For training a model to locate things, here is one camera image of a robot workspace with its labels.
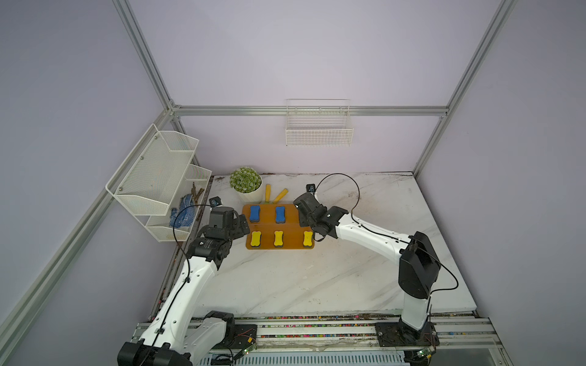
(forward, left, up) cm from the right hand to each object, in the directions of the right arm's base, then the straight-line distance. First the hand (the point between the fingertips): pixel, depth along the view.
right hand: (310, 213), depth 88 cm
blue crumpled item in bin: (-1, +48, +2) cm, 48 cm away
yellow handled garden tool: (+21, +20, -12) cm, 31 cm away
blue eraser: (0, +22, +1) cm, 22 cm away
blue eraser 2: (0, +12, +1) cm, 12 cm away
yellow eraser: (-4, +23, -12) cm, 26 cm away
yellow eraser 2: (-6, +13, -11) cm, 18 cm away
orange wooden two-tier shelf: (+2, +15, -13) cm, 19 cm away
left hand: (-8, +29, +5) cm, 31 cm away
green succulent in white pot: (+16, +27, 0) cm, 31 cm away
